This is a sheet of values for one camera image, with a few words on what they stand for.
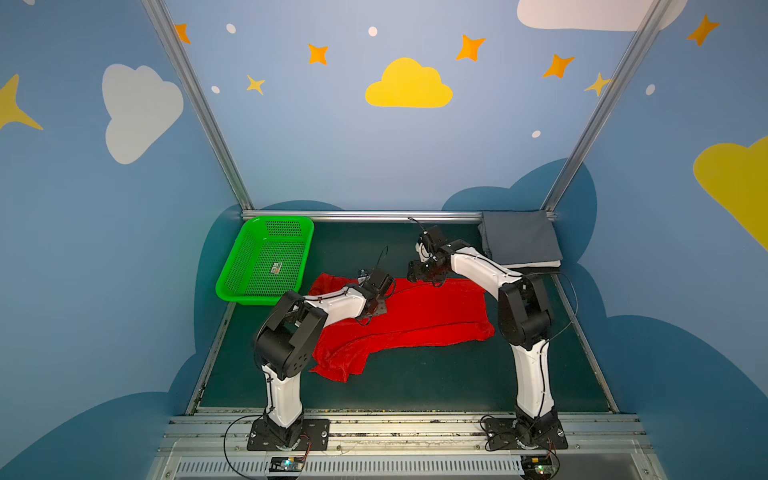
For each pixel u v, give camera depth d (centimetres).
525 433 65
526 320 56
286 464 71
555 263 104
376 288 77
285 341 50
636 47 75
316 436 75
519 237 108
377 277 79
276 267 108
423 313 89
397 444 73
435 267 80
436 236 81
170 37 72
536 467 72
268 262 112
